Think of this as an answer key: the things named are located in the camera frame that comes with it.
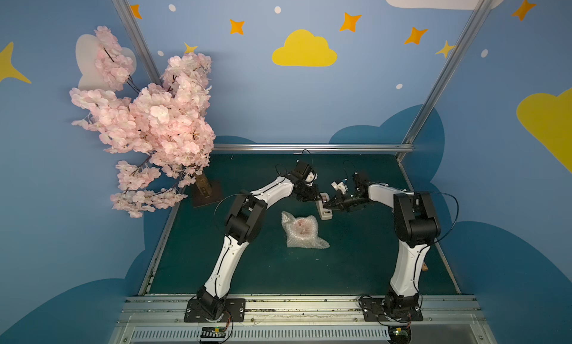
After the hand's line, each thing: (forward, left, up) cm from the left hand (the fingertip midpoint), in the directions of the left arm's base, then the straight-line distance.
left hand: (321, 195), depth 99 cm
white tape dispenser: (-8, -1, -2) cm, 8 cm away
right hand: (-5, -2, 0) cm, 6 cm away
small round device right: (-50, -24, -7) cm, 56 cm away
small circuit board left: (-51, +39, -8) cm, 65 cm away
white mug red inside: (-16, +8, +1) cm, 18 cm away
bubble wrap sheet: (-23, +4, +3) cm, 24 cm away
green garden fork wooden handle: (-30, -37, -2) cm, 48 cm away
